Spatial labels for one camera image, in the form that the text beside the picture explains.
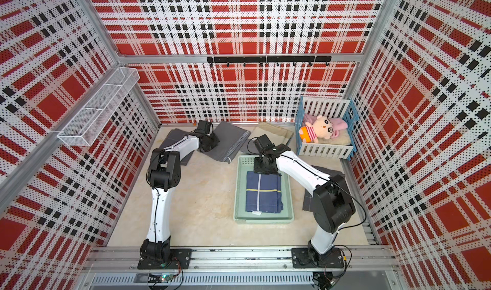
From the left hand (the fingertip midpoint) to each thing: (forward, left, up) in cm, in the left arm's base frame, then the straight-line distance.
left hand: (221, 141), depth 111 cm
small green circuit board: (-66, +12, +1) cm, 67 cm away
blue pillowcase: (-32, -24, 0) cm, 40 cm away
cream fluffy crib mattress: (-3, -69, +5) cm, 69 cm away
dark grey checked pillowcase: (-35, -45, 0) cm, 58 cm away
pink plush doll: (-3, -54, +14) cm, 56 cm away
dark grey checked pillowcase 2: (+7, +31, -3) cm, 32 cm away
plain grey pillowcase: (+2, -6, +1) cm, 6 cm away
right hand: (-25, -24, +10) cm, 36 cm away
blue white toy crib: (+15, -71, +11) cm, 74 cm away
